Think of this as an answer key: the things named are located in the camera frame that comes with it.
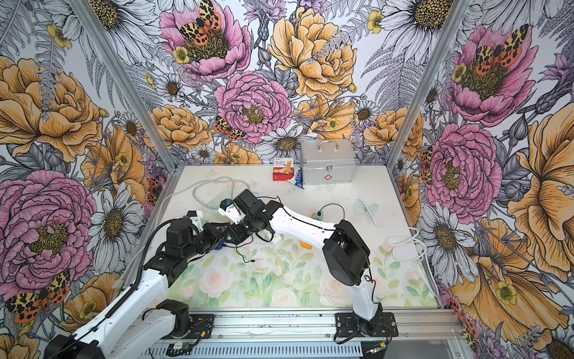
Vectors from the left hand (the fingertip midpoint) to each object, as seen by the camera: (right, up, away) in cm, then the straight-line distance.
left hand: (230, 232), depth 82 cm
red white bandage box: (+18, +25, +34) cm, 46 cm away
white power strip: (+1, +9, -8) cm, 12 cm away
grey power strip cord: (-25, +18, +34) cm, 45 cm away
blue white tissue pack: (+24, +21, +30) cm, 44 cm away
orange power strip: (+28, -7, +10) cm, 30 cm away
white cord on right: (+65, -5, +14) cm, 67 cm away
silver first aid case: (+39, +28, +23) cm, 53 cm away
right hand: (+1, -3, -2) cm, 3 cm away
